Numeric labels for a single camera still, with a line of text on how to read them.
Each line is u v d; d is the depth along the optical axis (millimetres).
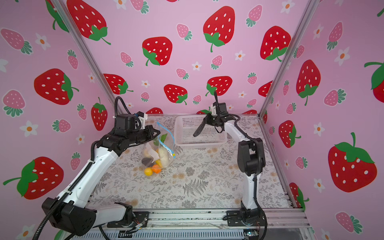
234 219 742
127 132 563
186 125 1108
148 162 859
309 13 701
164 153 842
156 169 862
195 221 745
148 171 867
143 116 686
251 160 546
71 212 370
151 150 821
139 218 747
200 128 945
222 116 764
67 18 710
